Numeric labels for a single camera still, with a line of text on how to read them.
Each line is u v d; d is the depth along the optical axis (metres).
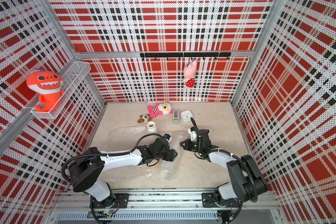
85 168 0.47
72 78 0.86
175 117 1.08
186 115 1.09
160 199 0.75
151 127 0.84
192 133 0.83
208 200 0.72
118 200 0.73
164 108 1.08
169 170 0.80
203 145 0.70
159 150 0.67
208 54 0.88
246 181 0.43
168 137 0.79
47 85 0.62
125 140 0.99
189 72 0.93
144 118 1.08
